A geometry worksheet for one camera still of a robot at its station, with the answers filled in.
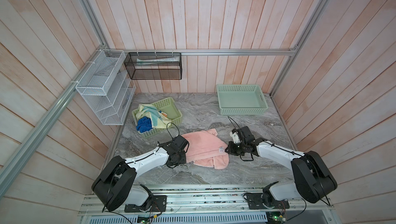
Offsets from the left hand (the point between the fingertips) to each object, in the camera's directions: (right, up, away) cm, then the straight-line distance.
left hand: (181, 163), depth 86 cm
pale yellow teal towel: (-15, +24, +6) cm, 29 cm away
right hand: (+26, +7, +3) cm, 27 cm away
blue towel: (-23, +21, +6) cm, 32 cm away
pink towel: (+15, +7, +2) cm, 16 cm away
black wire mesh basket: (-20, +61, +16) cm, 66 cm away
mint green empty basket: (+44, +38, +29) cm, 65 cm away
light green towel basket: (-12, +33, +25) cm, 43 cm away
